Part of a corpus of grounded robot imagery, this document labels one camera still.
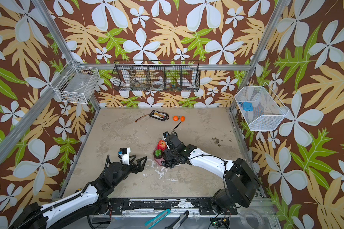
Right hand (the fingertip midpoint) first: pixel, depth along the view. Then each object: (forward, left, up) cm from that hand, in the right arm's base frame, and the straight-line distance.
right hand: (167, 148), depth 86 cm
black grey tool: (-37, -6, -8) cm, 38 cm away
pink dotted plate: (-5, +6, -8) cm, 11 cm away
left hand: (-6, +14, +2) cm, 16 cm away
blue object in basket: (+18, -48, +17) cm, 54 cm away
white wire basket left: (+31, +57, +25) cm, 70 cm away
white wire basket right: (+17, -57, +17) cm, 61 cm away
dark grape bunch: (-9, -2, -3) cm, 9 cm away
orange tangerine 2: (+31, -11, -7) cm, 33 cm away
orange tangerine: (+31, -5, -7) cm, 32 cm away
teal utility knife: (-35, +4, -9) cm, 37 cm away
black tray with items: (+35, +8, -8) cm, 37 cm away
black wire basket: (+45, +8, +22) cm, 51 cm away
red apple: (+3, +4, -2) cm, 6 cm away
